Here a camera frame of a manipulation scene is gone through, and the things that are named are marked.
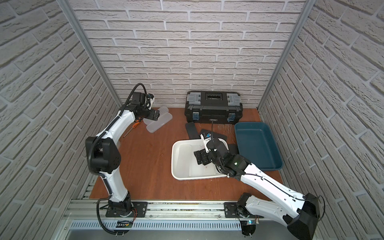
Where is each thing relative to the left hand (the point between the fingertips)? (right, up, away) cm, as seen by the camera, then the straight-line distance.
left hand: (154, 109), depth 93 cm
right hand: (+31, -22, -18) cm, 42 cm away
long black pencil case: (+24, -14, +11) cm, 30 cm away
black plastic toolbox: (+39, +2, +5) cm, 39 cm away
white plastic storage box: (+20, -33, -7) cm, 39 cm away
